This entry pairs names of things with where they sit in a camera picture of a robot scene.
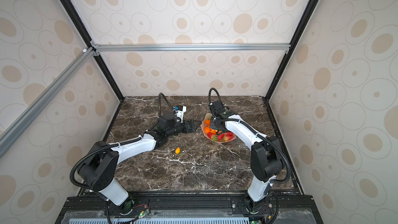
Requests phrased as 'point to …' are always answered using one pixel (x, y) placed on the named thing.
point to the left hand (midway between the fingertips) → (201, 121)
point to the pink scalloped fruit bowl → (208, 116)
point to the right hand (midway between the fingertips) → (216, 124)
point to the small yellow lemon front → (178, 150)
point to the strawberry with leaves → (210, 135)
